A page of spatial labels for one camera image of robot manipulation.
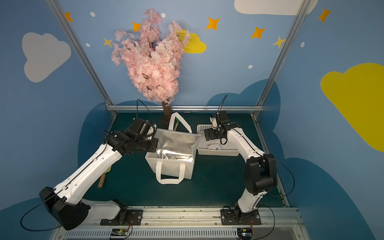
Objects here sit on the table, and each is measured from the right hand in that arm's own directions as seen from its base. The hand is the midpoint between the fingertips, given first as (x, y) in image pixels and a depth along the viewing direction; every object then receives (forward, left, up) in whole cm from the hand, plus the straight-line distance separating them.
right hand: (214, 132), depth 91 cm
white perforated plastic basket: (-1, -11, -19) cm, 22 cm away
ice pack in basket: (-3, -2, -12) cm, 12 cm away
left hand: (-16, +31, +9) cm, 36 cm away
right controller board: (-49, -16, -17) cm, 55 cm away
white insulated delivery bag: (-26, +21, +9) cm, 34 cm away
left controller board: (-53, +46, -15) cm, 72 cm away
